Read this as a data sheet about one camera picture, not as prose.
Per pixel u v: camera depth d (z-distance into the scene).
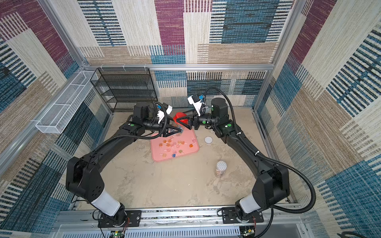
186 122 0.68
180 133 0.71
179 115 0.68
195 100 0.62
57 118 0.70
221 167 0.78
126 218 0.73
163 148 0.97
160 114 0.67
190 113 0.71
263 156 0.46
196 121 0.62
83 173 0.49
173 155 0.94
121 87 1.08
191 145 0.99
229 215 0.73
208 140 1.02
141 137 0.58
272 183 0.41
